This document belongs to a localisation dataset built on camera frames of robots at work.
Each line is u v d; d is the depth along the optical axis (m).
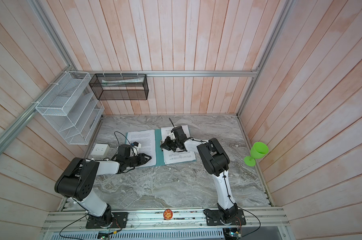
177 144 0.82
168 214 0.75
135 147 0.85
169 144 0.90
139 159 0.84
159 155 0.98
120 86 1.04
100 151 0.96
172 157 0.96
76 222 0.59
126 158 0.78
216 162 0.58
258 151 0.82
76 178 0.49
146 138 1.06
